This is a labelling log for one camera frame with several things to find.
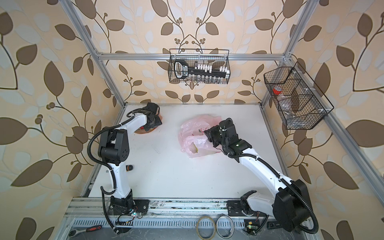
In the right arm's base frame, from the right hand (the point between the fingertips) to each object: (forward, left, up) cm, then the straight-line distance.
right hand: (203, 131), depth 78 cm
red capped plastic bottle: (+17, -42, +12) cm, 47 cm away
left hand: (+18, +31, -14) cm, 38 cm away
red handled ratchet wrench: (-40, +62, -21) cm, 76 cm away
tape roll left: (-39, -3, -18) cm, 43 cm away
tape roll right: (-41, -4, -17) cm, 44 cm away
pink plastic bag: (-7, +5, +1) cm, 8 cm away
